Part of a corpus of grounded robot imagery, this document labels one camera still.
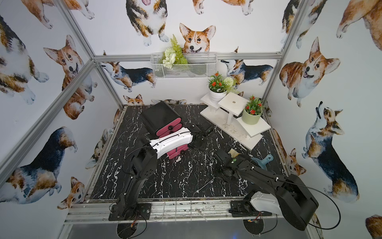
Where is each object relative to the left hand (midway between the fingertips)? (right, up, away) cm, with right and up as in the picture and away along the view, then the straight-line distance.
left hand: (201, 144), depth 91 cm
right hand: (+7, -15, -8) cm, 19 cm away
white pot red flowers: (+11, +36, +1) cm, 37 cm away
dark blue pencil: (-2, -23, -10) cm, 25 cm away
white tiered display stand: (+19, +17, +24) cm, 35 cm away
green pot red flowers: (+28, +20, -9) cm, 35 cm away
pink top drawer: (-21, +9, -2) cm, 23 cm away
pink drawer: (-14, +10, +6) cm, 19 cm away
